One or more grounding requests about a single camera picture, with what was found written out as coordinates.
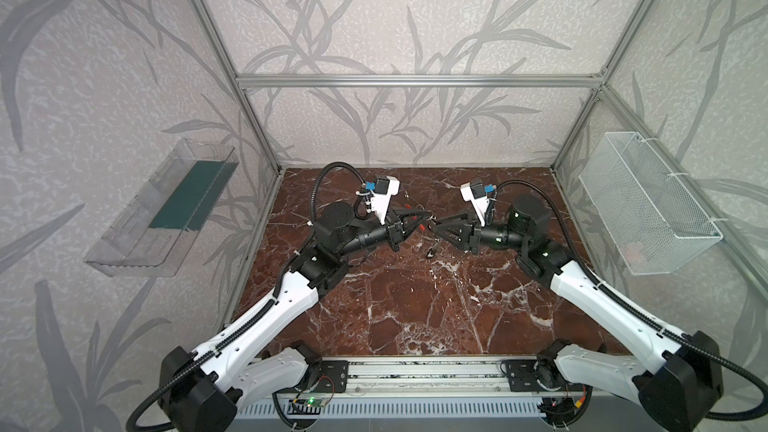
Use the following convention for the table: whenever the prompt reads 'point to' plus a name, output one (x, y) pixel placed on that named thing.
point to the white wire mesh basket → (651, 224)
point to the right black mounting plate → (521, 375)
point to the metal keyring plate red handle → (421, 227)
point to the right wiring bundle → (563, 411)
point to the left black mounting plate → (334, 377)
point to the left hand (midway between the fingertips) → (430, 212)
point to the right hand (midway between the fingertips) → (438, 219)
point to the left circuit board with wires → (315, 402)
